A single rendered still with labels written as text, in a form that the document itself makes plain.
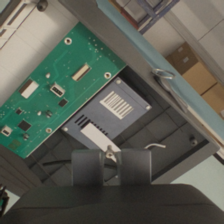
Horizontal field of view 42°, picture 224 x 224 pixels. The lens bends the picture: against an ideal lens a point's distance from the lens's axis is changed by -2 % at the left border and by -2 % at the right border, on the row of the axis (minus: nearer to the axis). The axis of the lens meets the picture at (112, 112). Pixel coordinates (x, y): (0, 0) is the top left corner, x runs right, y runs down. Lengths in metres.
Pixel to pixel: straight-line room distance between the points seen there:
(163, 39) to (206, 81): 1.12
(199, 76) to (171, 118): 3.48
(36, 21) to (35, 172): 0.21
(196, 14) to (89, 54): 4.36
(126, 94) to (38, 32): 0.10
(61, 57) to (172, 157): 0.16
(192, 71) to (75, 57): 3.50
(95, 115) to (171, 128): 0.08
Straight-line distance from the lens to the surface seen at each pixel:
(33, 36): 0.27
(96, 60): 0.26
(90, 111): 0.30
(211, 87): 3.93
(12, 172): 0.38
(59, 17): 0.26
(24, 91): 0.28
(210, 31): 4.73
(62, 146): 0.36
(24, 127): 0.31
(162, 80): 0.28
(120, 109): 0.30
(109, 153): 0.18
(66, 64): 0.27
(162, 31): 4.56
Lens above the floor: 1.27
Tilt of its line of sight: 22 degrees down
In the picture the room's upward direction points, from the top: 49 degrees clockwise
